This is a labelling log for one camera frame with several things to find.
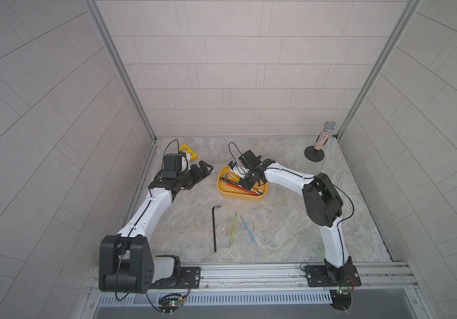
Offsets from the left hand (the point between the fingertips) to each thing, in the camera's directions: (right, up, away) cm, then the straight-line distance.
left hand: (209, 169), depth 83 cm
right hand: (+15, -7, +13) cm, 21 cm away
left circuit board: (-10, -43, -18) cm, 48 cm away
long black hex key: (+10, -9, +16) cm, 21 cm away
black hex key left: (+2, -17, +6) cm, 18 cm away
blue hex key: (+16, -26, -1) cm, 31 cm away
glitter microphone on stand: (+54, +7, +25) cm, 60 cm away
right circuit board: (+48, -44, -15) cm, 67 cm away
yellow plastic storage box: (+8, -11, +7) cm, 15 cm away
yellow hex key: (+11, -4, +9) cm, 14 cm away
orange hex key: (+22, -11, +10) cm, 27 cm away
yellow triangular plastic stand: (-18, +10, +28) cm, 35 cm away
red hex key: (+14, -9, +6) cm, 18 cm away
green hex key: (+10, -25, -1) cm, 27 cm away
